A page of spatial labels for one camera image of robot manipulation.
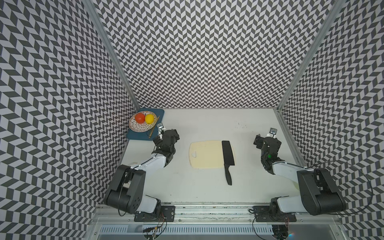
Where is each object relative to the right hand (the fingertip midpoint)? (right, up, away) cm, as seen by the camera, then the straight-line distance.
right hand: (265, 138), depth 91 cm
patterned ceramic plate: (-86, +6, +16) cm, 88 cm away
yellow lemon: (-77, +12, +17) cm, 80 cm away
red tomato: (-84, +13, +17) cm, 87 cm away
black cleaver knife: (-23, -13, +1) cm, 26 cm away
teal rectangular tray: (-80, 0, +14) cm, 81 cm away
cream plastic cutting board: (-35, -11, +3) cm, 37 cm away
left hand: (-61, +3, 0) cm, 62 cm away
